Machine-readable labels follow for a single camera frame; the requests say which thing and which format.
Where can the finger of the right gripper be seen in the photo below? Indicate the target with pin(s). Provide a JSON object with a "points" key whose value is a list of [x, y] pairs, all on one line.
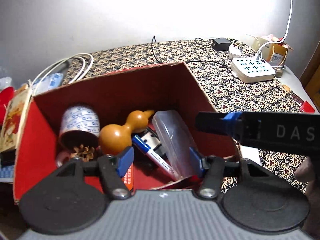
{"points": [[218, 123]]}

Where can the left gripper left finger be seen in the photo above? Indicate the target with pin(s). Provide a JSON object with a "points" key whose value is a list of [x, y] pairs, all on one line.
{"points": [[112, 168]]}

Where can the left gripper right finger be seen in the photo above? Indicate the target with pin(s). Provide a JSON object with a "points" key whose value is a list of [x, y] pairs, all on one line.
{"points": [[210, 169]]}

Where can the brown gourd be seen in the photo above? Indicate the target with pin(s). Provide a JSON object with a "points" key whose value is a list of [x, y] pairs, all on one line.
{"points": [[114, 138]]}

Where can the clear plastic case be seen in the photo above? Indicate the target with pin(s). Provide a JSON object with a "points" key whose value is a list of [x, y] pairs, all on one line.
{"points": [[176, 139]]}

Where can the pine cone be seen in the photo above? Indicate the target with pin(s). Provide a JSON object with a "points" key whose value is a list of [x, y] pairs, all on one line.
{"points": [[83, 153]]}

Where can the blue white marker pen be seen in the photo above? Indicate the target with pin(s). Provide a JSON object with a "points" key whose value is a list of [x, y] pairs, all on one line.
{"points": [[151, 154]]}

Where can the white blue printed cup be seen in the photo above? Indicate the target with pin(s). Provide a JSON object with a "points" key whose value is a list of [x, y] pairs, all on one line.
{"points": [[80, 125]]}

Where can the white power strip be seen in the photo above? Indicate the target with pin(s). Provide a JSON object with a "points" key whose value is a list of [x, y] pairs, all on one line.
{"points": [[251, 70]]}

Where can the patterned floral tablecloth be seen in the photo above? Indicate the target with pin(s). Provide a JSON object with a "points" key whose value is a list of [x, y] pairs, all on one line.
{"points": [[226, 92]]}

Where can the red cardboard box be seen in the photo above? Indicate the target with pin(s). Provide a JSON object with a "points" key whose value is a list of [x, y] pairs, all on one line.
{"points": [[113, 96]]}

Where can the white charger plug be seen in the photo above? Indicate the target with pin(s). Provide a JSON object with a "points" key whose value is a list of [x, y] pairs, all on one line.
{"points": [[234, 52]]}

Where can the black power adapter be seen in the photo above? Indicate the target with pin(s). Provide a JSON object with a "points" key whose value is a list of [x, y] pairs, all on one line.
{"points": [[220, 44]]}

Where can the blue white tissue pack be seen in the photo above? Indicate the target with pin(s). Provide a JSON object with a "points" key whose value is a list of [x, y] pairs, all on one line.
{"points": [[50, 82]]}

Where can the illustrated paper bag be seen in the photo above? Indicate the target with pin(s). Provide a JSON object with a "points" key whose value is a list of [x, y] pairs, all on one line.
{"points": [[14, 118]]}

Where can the red round cushion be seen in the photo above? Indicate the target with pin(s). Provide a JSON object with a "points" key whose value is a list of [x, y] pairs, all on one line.
{"points": [[5, 96]]}

